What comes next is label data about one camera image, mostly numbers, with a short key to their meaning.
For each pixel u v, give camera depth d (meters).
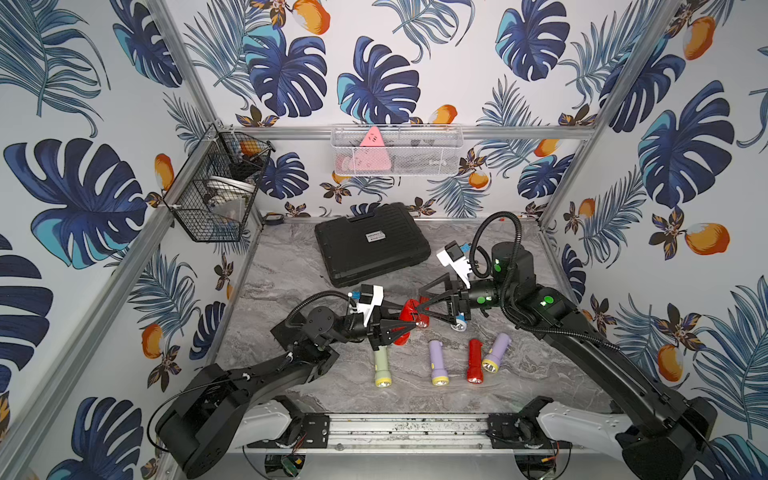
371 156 0.90
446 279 0.64
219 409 0.42
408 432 0.76
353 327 0.63
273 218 1.21
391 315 0.68
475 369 0.82
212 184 0.78
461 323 0.90
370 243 1.04
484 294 0.57
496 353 0.85
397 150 0.92
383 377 0.80
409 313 0.61
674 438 0.37
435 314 0.57
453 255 0.57
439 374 0.80
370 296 0.58
